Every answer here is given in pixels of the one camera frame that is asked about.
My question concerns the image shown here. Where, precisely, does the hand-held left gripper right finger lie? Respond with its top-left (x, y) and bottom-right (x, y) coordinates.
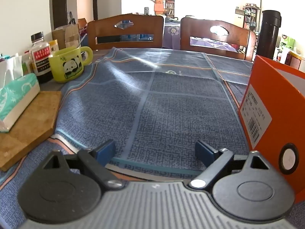
top-left (189, 140), bottom-right (272, 189)

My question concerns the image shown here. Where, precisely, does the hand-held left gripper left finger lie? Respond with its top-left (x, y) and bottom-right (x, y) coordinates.
top-left (43, 139), bottom-right (124, 193)

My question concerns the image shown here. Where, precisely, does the orange cardboard box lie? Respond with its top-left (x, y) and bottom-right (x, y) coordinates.
top-left (238, 55), bottom-right (305, 204)

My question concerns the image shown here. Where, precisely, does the blue patterned tablecloth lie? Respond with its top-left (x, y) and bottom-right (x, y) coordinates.
top-left (0, 48), bottom-right (305, 229)

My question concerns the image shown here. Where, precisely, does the wooden cutting board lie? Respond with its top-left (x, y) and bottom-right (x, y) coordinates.
top-left (0, 91), bottom-right (63, 172)

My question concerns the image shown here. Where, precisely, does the green panda mug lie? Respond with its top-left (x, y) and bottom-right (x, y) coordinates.
top-left (48, 46), bottom-right (93, 83)

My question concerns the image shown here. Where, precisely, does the teal tissue box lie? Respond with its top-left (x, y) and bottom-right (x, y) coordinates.
top-left (0, 54), bottom-right (40, 133)

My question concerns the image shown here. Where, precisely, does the black capped glass bottle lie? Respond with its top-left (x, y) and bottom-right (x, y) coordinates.
top-left (30, 31), bottom-right (53, 84)

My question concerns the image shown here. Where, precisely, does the wooden chair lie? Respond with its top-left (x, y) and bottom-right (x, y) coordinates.
top-left (87, 14), bottom-right (165, 51)
top-left (180, 17), bottom-right (257, 62)

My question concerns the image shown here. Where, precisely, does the brown cardboard box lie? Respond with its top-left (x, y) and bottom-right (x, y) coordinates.
top-left (52, 24), bottom-right (80, 50)

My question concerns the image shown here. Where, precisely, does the purple floral cloth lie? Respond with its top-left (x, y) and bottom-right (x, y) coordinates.
top-left (163, 23), bottom-right (181, 49)

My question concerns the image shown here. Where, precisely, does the black thermos flask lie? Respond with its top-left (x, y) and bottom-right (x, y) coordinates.
top-left (258, 10), bottom-right (282, 60)

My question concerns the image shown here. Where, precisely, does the green box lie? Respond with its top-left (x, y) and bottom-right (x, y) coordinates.
top-left (280, 36), bottom-right (295, 51)

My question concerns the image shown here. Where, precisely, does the white air conditioner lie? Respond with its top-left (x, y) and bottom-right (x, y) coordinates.
top-left (235, 7), bottom-right (245, 26)

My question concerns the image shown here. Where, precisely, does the tall bookshelf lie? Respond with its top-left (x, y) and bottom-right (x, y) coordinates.
top-left (243, 4), bottom-right (262, 32)

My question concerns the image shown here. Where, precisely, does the small bookshelf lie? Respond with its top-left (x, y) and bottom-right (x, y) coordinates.
top-left (164, 0), bottom-right (175, 17)

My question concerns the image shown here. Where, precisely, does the orange bag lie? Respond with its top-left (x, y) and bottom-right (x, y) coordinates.
top-left (154, 1), bottom-right (165, 15)

